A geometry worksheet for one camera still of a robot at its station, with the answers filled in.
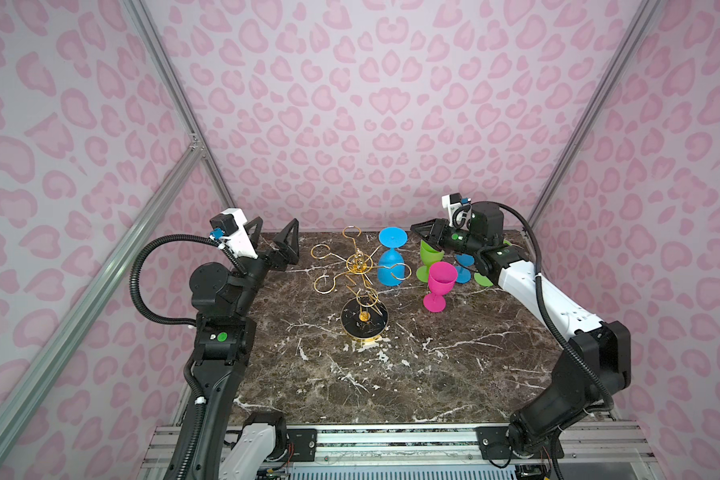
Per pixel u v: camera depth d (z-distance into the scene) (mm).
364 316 932
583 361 409
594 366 436
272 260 538
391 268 850
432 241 706
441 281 861
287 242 538
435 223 718
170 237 423
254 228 616
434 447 738
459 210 703
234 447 552
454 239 692
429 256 946
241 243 518
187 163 853
